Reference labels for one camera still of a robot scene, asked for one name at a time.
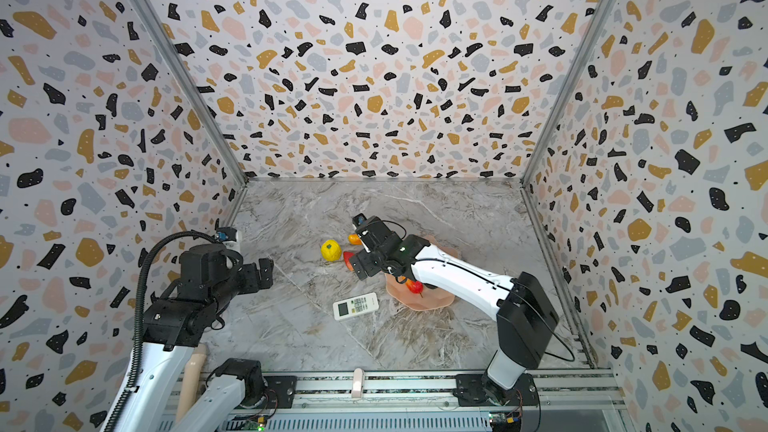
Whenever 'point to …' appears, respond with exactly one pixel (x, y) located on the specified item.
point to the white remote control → (355, 305)
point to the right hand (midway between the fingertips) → (363, 248)
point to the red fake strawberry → (347, 260)
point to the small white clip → (357, 383)
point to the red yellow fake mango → (354, 239)
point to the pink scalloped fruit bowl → (430, 298)
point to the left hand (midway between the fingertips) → (252, 260)
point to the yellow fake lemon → (331, 250)
